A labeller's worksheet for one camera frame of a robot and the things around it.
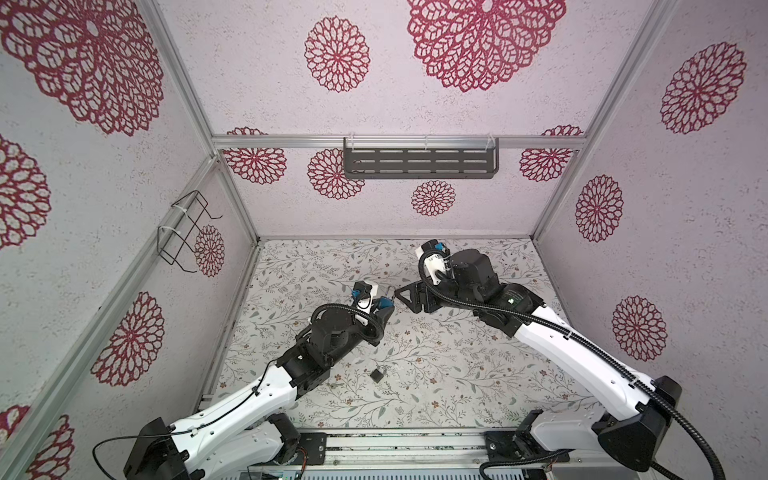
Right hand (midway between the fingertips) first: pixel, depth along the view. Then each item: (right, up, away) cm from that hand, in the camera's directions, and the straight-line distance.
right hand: (406, 283), depth 69 cm
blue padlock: (-5, -5, +3) cm, 7 cm away
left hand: (-5, -6, +4) cm, 9 cm away
